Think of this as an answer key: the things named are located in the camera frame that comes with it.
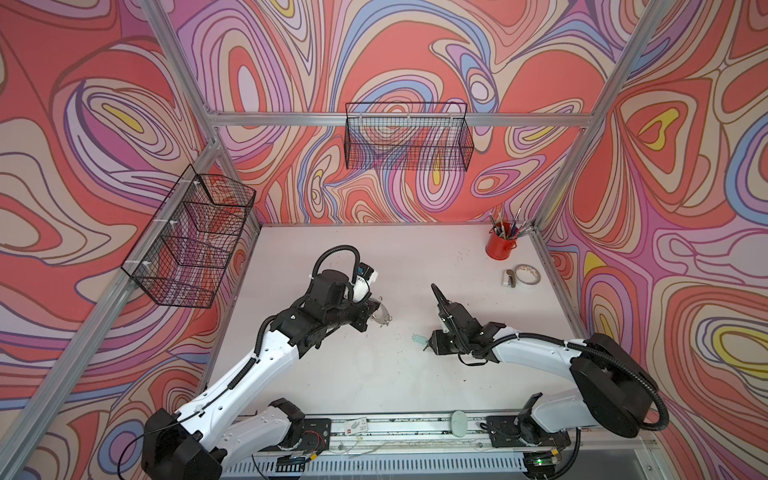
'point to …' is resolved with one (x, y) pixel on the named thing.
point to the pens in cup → (511, 230)
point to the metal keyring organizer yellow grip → (381, 316)
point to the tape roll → (525, 282)
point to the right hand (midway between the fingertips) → (438, 348)
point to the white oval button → (459, 423)
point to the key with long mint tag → (419, 338)
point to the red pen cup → (501, 241)
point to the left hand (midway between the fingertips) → (382, 303)
